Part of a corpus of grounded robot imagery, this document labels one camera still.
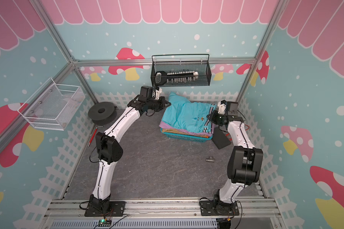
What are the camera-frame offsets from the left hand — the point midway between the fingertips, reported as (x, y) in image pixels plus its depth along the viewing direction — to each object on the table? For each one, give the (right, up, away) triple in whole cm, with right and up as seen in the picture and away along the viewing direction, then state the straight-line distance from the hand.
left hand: (171, 104), depth 89 cm
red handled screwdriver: (-57, -22, +14) cm, 63 cm away
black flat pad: (+35, -23, +10) cm, 43 cm away
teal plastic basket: (+6, -21, +6) cm, 23 cm away
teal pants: (+6, -5, +5) cm, 10 cm away
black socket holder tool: (-5, +17, +1) cm, 18 cm away
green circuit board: (-34, -63, -16) cm, 73 cm away
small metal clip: (+25, -35, +3) cm, 43 cm away
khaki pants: (+1, -17, +5) cm, 18 cm away
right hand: (+24, -6, +1) cm, 25 cm away
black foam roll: (-54, -4, +21) cm, 58 cm away
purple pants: (+22, -19, +2) cm, 29 cm away
